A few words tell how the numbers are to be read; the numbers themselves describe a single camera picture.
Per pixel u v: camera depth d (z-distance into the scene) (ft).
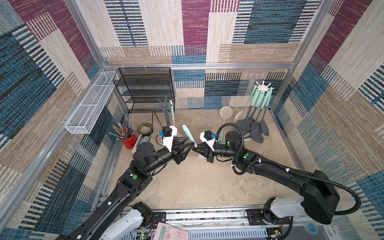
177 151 1.82
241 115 3.26
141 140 3.36
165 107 2.23
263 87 2.49
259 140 3.26
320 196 1.36
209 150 2.12
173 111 2.44
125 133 2.92
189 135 2.04
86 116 2.38
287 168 1.56
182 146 1.85
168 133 1.71
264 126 3.07
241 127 3.02
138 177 1.63
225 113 3.78
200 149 2.24
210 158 2.09
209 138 1.97
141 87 3.55
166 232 2.27
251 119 2.99
